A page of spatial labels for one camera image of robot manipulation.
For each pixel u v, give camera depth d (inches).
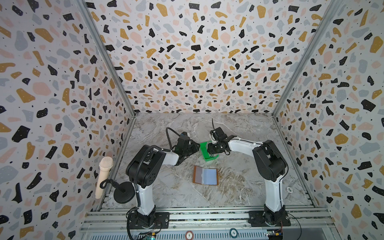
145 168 19.8
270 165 21.2
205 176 35.0
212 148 36.2
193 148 34.6
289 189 33.5
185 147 32.2
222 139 30.2
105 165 23.5
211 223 28.8
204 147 38.0
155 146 21.4
